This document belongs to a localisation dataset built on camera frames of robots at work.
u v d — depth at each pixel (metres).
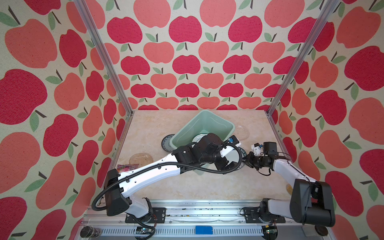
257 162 0.76
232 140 0.54
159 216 0.75
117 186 0.40
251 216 0.73
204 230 0.70
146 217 0.63
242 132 1.08
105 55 0.87
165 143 1.01
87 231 0.62
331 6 0.69
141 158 0.96
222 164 0.57
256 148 0.84
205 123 1.01
